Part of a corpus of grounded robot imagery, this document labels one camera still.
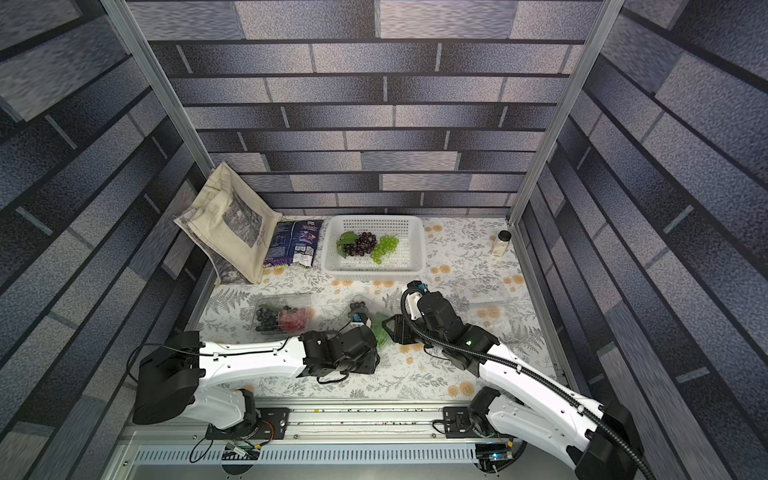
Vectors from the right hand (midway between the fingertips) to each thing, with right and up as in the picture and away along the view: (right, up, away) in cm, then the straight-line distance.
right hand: (386, 321), depth 76 cm
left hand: (-2, -12, +3) cm, 12 cm away
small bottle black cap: (+41, +20, +28) cm, 54 cm away
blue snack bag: (-34, +21, +31) cm, 51 cm away
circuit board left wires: (-35, -30, -5) cm, 47 cm away
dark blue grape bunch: (-35, -2, +10) cm, 37 cm away
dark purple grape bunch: (-12, +20, +31) cm, 39 cm away
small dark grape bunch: (-8, +2, +14) cm, 16 cm away
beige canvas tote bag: (-51, +27, +18) cm, 60 cm away
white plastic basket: (+7, +14, +31) cm, 34 cm away
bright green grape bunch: (-2, -2, -3) cm, 4 cm away
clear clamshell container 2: (+38, 0, +21) cm, 43 cm away
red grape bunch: (-27, -2, +8) cm, 28 cm away
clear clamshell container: (-3, -2, +16) cm, 17 cm away
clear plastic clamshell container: (-34, +1, +21) cm, 41 cm away
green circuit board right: (+27, -31, -5) cm, 41 cm away
